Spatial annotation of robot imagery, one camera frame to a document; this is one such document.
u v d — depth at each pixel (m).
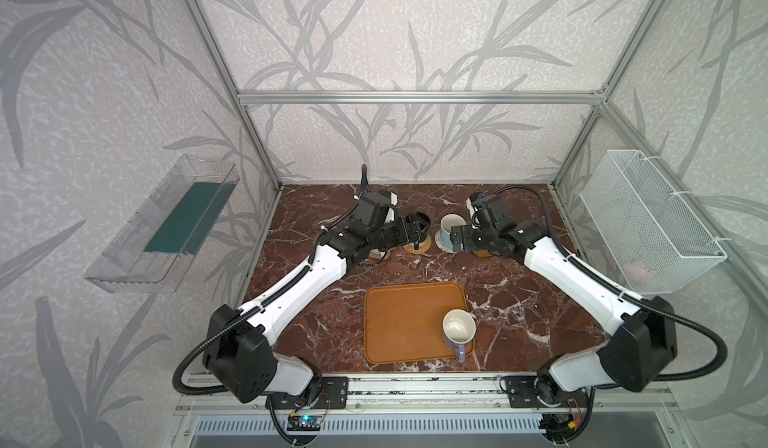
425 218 0.98
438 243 1.01
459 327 0.83
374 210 0.58
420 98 0.96
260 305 0.43
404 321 0.86
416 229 0.68
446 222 0.96
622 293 0.44
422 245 1.00
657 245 0.60
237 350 0.40
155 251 0.63
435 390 0.75
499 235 0.60
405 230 0.68
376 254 0.64
